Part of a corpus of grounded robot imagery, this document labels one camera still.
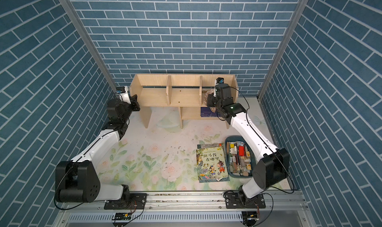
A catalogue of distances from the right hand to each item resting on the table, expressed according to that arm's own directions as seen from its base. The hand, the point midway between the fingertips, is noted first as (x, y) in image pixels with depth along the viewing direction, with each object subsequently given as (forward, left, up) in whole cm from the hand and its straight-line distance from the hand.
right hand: (212, 95), depth 81 cm
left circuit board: (-55, +41, -33) cm, 76 cm away
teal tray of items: (-22, -19, -28) cm, 40 cm away
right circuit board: (-50, -21, -31) cm, 62 cm away
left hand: (-3, +40, 0) cm, 40 cm away
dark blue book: (+2, +3, -17) cm, 18 cm away
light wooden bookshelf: (+7, +14, -6) cm, 17 cm away
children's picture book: (-28, -2, -29) cm, 40 cm away
